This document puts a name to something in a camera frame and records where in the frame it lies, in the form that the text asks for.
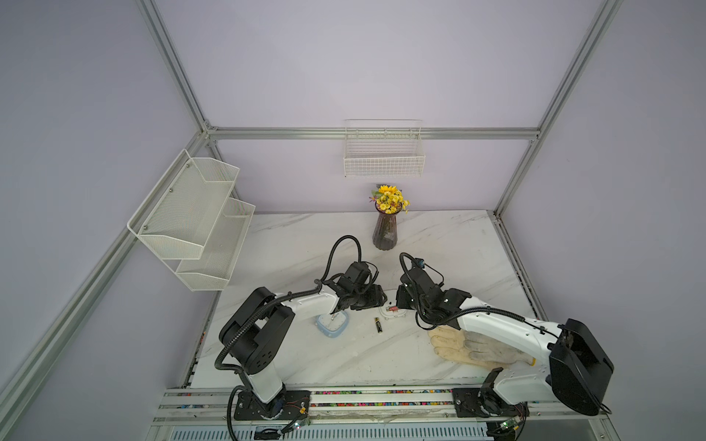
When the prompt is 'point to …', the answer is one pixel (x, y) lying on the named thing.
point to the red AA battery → (393, 309)
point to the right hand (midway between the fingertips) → (402, 295)
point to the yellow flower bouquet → (389, 199)
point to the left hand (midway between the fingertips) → (380, 301)
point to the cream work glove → (455, 344)
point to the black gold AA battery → (378, 324)
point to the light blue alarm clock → (332, 325)
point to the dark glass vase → (385, 230)
